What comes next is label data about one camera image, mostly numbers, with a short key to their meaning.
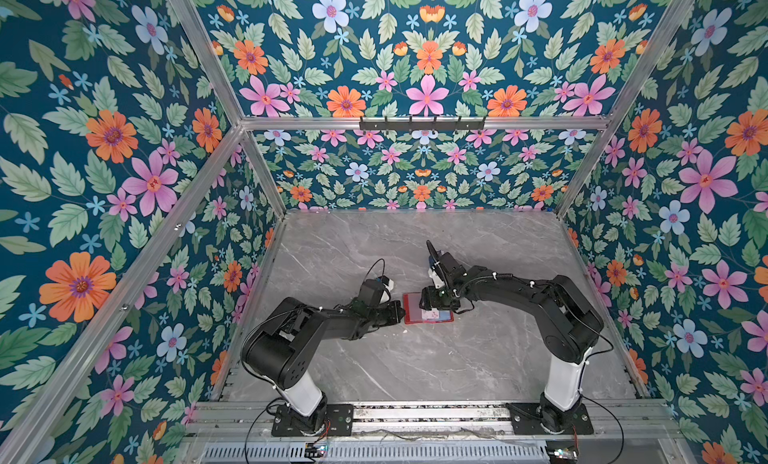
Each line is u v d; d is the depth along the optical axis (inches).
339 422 28.8
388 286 34.6
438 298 32.3
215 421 29.5
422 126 36.7
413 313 35.7
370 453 28.9
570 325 19.4
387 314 32.3
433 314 35.6
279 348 18.3
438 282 33.3
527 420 28.7
